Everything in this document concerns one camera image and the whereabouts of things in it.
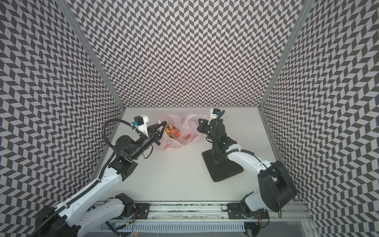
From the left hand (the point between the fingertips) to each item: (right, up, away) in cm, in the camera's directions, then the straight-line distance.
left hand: (166, 123), depth 67 cm
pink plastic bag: (+7, -6, +37) cm, 38 cm away
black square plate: (+26, -29, +17) cm, 43 cm away
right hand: (+14, 0, +15) cm, 20 cm away
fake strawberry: (+1, -8, +32) cm, 33 cm away
